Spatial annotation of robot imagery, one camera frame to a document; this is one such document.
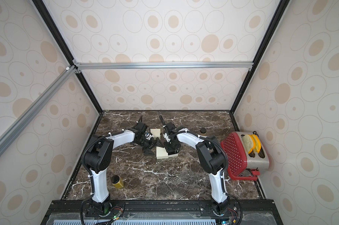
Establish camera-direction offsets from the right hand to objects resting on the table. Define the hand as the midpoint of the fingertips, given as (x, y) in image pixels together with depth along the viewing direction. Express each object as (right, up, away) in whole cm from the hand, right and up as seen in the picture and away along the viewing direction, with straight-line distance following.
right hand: (167, 152), depth 94 cm
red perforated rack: (+40, -1, -16) cm, 43 cm away
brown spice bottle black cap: (+24, +15, +1) cm, 28 cm away
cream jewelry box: (-3, 0, -4) cm, 5 cm away
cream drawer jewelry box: (-8, +13, +6) cm, 16 cm away
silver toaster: (+47, 0, -21) cm, 52 cm away
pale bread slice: (+46, +9, -16) cm, 50 cm away
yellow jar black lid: (-26, -12, -20) cm, 34 cm away
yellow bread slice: (+50, +9, -18) cm, 54 cm away
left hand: (-3, +3, -4) cm, 6 cm away
